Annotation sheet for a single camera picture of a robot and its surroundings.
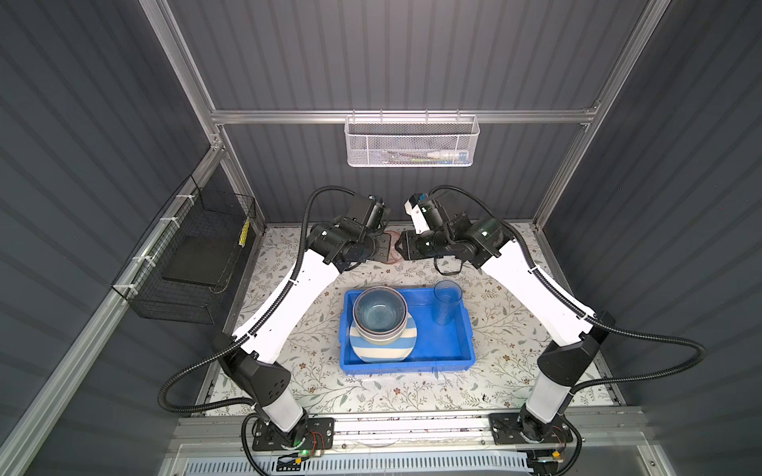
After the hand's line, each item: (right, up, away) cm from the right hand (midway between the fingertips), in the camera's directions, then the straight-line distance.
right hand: (401, 248), depth 72 cm
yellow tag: (-44, +5, +11) cm, 46 cm away
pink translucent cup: (-2, -2, -4) cm, 5 cm away
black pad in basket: (-49, -3, +1) cm, 49 cm away
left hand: (-5, +1, +2) cm, 6 cm away
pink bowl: (-5, -24, +6) cm, 25 cm away
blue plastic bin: (+12, -29, +15) cm, 35 cm away
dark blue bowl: (-6, -18, +14) cm, 24 cm away
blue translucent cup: (+14, -15, +18) cm, 28 cm away
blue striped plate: (-4, -29, +10) cm, 31 cm away
